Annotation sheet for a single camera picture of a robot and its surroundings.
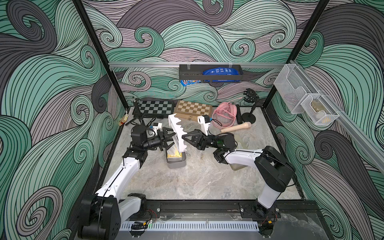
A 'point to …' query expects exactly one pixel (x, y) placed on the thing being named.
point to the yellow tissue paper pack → (174, 154)
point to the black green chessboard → (156, 109)
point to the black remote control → (238, 115)
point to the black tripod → (137, 114)
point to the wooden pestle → (245, 125)
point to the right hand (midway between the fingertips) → (182, 136)
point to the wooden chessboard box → (190, 110)
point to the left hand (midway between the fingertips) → (178, 134)
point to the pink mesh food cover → (224, 115)
